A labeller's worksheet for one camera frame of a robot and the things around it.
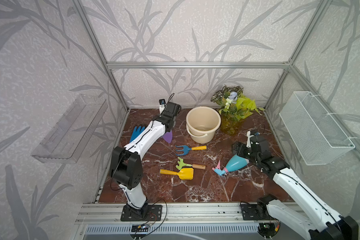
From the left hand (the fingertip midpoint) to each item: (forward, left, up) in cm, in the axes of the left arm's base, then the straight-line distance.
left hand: (166, 117), depth 89 cm
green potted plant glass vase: (+8, -43, +2) cm, 44 cm away
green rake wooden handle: (-22, -10, -19) cm, 31 cm away
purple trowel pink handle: (-10, -2, -6) cm, 12 cm away
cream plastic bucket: (+9, -24, -17) cm, 31 cm away
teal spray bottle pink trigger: (-23, -41, -13) cm, 49 cm away
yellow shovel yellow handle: (-27, -12, -20) cm, 35 cm away
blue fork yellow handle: (-11, -12, -19) cm, 25 cm away
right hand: (-17, -40, -3) cm, 43 cm away
